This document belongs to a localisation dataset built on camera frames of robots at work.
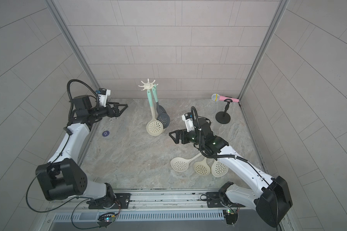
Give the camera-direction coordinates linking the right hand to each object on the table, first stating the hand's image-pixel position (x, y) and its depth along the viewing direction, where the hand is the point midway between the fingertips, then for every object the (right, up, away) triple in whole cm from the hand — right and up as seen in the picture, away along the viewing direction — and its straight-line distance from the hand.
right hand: (175, 133), depth 74 cm
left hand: (-28, +16, +4) cm, 33 cm away
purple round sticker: (-48, -4, +23) cm, 53 cm away
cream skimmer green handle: (-13, +2, +11) cm, 17 cm away
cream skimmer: (+3, -19, +9) cm, 22 cm away
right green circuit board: (+27, -39, -6) cm, 48 cm away
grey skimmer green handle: (-10, +12, +18) cm, 24 cm away
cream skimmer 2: (+24, -22, +6) cm, 33 cm away
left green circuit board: (-32, -38, -8) cm, 51 cm away
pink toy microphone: (+25, +20, +16) cm, 35 cm away
